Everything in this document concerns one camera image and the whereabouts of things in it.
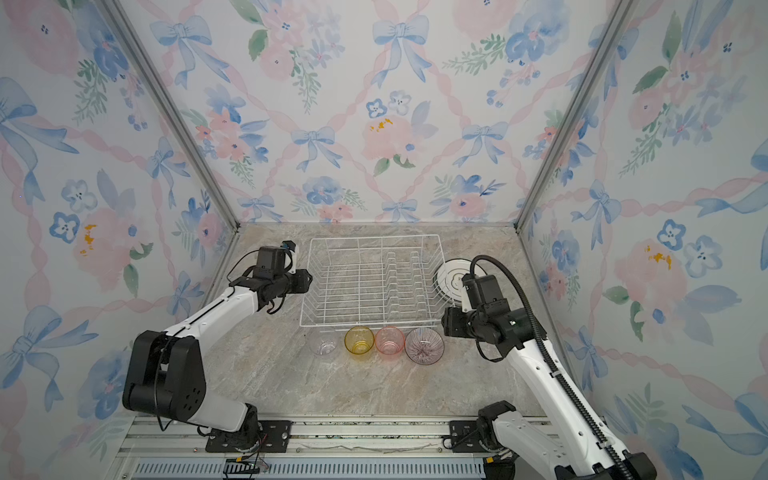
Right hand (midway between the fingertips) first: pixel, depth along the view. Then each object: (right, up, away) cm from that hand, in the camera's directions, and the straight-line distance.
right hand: (453, 319), depth 76 cm
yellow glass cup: (-25, -9, +13) cm, 30 cm away
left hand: (-41, +11, +14) cm, 45 cm away
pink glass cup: (-16, -9, +11) cm, 22 cm away
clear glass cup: (-34, -7, +6) cm, 36 cm away
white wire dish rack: (-21, +7, +27) cm, 36 cm away
